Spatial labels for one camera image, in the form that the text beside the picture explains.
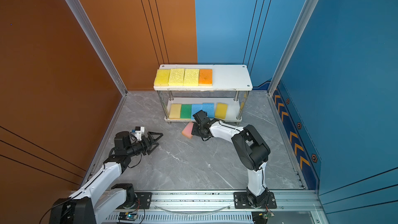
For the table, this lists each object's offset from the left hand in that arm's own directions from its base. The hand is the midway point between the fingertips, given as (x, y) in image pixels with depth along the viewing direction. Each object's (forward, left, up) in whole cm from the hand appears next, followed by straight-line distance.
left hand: (160, 138), depth 82 cm
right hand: (+9, -16, -9) cm, 21 cm away
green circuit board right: (-33, -50, -12) cm, 61 cm away
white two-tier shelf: (+46, -22, -11) cm, 52 cm away
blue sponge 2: (+24, -26, -4) cm, 36 cm away
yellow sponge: (+24, -34, -6) cm, 42 cm away
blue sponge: (+24, -17, -4) cm, 29 cm away
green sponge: (+20, -11, -5) cm, 24 cm away
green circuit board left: (-33, +12, -13) cm, 38 cm away
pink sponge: (+11, -13, -10) cm, 20 cm away
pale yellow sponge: (+21, -4, -5) cm, 22 cm away
